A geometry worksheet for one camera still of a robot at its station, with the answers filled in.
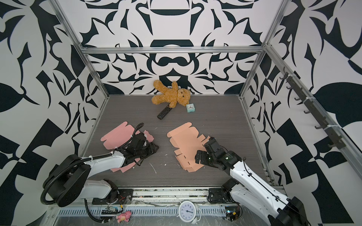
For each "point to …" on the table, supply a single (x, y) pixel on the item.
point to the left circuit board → (110, 210)
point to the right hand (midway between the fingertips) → (201, 158)
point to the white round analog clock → (189, 212)
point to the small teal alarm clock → (190, 108)
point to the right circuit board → (232, 212)
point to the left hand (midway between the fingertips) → (157, 146)
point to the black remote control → (164, 112)
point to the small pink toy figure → (125, 216)
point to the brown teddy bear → (172, 96)
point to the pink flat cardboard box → (119, 137)
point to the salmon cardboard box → (185, 138)
